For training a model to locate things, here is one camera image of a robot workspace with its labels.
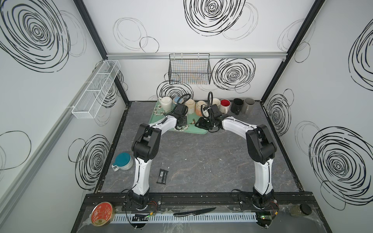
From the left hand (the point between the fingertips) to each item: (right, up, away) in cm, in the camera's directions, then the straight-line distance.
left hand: (181, 120), depth 103 cm
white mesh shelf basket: (-56, +11, -15) cm, 59 cm away
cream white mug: (+32, +10, +6) cm, 34 cm away
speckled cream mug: (+7, +11, +3) cm, 14 cm away
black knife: (+8, -44, -32) cm, 55 cm away
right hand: (+10, -3, -7) cm, 13 cm away
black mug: (+42, +11, +6) cm, 44 cm away
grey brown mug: (+49, +11, +2) cm, 50 cm away
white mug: (-12, +13, +6) cm, 18 cm away
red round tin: (-35, -43, -35) cm, 66 cm away
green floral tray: (+8, +1, +6) cm, 10 cm away
